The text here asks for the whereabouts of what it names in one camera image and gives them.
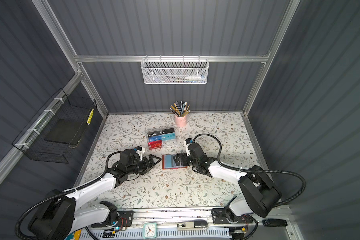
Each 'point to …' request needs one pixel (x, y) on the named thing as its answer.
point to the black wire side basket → (57, 127)
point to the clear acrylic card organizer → (163, 130)
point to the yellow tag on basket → (89, 118)
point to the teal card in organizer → (170, 136)
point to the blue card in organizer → (155, 138)
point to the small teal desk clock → (150, 230)
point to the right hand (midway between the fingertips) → (181, 157)
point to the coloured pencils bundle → (181, 110)
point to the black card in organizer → (154, 133)
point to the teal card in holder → (168, 161)
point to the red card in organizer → (155, 144)
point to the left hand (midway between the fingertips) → (158, 162)
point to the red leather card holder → (175, 166)
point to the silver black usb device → (202, 224)
